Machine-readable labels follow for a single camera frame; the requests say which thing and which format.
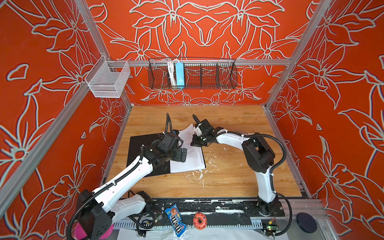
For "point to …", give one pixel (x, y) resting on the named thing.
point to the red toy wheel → (200, 221)
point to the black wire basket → (196, 74)
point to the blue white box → (180, 75)
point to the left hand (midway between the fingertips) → (179, 150)
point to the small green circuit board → (272, 227)
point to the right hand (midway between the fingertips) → (187, 143)
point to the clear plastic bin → (103, 83)
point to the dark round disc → (306, 223)
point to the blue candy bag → (175, 217)
